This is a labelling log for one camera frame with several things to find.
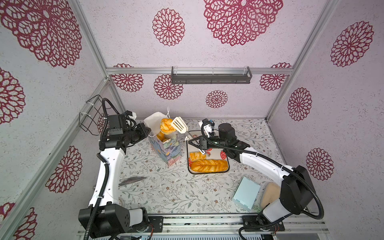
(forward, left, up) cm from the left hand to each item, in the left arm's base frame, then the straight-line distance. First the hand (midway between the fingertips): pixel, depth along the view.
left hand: (150, 132), depth 75 cm
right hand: (-5, -20, 0) cm, 20 cm away
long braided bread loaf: (-7, -32, -25) cm, 41 cm away
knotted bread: (0, -8, +3) cm, 9 cm away
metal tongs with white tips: (+3, -14, +4) cm, 15 cm away
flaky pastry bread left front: (0, -24, -25) cm, 35 cm away
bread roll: (+13, -1, -19) cm, 23 cm away
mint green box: (-23, -50, -26) cm, 61 cm away
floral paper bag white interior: (-4, -8, -7) cm, 12 cm away
